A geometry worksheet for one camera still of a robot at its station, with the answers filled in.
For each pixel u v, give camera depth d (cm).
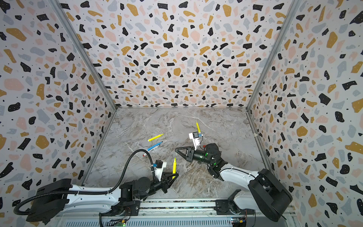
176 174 73
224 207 74
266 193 43
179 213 73
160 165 65
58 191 46
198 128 108
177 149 72
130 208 73
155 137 103
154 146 97
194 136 70
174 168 71
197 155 68
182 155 71
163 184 64
